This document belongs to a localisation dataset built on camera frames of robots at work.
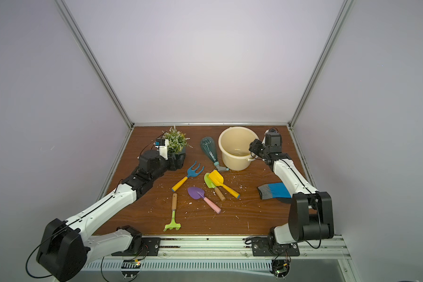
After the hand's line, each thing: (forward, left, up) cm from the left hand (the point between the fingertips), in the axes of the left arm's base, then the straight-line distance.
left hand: (181, 153), depth 80 cm
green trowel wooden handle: (-7, -13, -19) cm, 24 cm away
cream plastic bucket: (+18, -27, -14) cm, 36 cm away
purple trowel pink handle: (-12, -7, -19) cm, 23 cm away
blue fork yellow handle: (+1, -2, -21) cm, 21 cm away
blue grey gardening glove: (-10, -46, -19) cm, 51 cm away
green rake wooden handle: (-26, +3, -21) cm, 33 cm away
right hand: (+10, -37, -2) cm, 38 cm away
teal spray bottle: (+16, -11, -15) cm, 24 cm away
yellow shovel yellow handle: (-4, -18, -20) cm, 27 cm away
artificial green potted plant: (+9, +4, -4) cm, 10 cm away
